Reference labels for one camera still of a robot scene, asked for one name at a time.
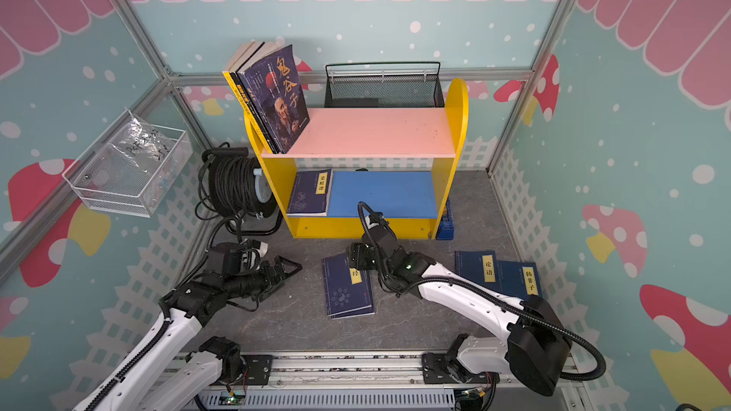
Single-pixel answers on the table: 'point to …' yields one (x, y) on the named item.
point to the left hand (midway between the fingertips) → (293, 280)
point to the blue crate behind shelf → (445, 228)
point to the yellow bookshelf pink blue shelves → (396, 162)
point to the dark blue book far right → (518, 279)
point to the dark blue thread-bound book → (310, 193)
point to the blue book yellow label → (478, 264)
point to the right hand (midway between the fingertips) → (355, 248)
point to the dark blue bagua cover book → (348, 291)
